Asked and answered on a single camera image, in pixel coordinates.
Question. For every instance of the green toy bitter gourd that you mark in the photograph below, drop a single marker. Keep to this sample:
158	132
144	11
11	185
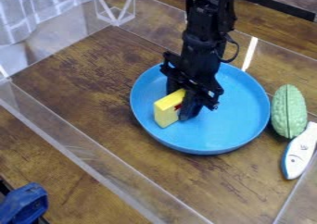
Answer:
289	111

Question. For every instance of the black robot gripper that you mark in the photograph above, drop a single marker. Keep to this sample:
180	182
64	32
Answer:
191	71

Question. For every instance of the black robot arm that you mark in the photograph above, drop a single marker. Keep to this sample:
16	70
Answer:
210	21

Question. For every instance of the clear acrylic enclosure wall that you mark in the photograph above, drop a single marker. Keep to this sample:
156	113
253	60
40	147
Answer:
71	136

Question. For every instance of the white blue toy fish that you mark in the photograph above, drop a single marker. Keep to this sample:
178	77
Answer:
298	152

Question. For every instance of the yellow toy butter block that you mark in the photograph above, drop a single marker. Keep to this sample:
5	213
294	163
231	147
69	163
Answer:
166	108

